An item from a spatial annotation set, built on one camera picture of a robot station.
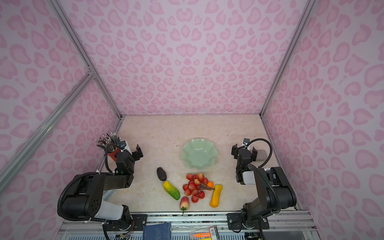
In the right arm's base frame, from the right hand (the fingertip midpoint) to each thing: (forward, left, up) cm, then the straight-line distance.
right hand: (246, 144), depth 91 cm
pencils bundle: (-5, +79, +10) cm, 80 cm away
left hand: (-3, +70, +2) cm, 70 cm away
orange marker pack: (-45, +23, -7) cm, 51 cm away
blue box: (-44, +47, -8) cm, 65 cm away
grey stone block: (-4, -10, -6) cm, 13 cm away
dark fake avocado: (-18, +50, -5) cm, 53 cm away
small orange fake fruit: (-23, +22, -5) cm, 32 cm away
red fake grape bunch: (-25, +30, -5) cm, 39 cm away
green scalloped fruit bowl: (-1, +29, -10) cm, 30 cm away
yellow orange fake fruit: (-31, +20, -6) cm, 37 cm away
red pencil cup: (-8, +80, -1) cm, 80 cm away
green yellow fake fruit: (-26, +43, -5) cm, 51 cm away
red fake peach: (-33, +35, -5) cm, 48 cm away
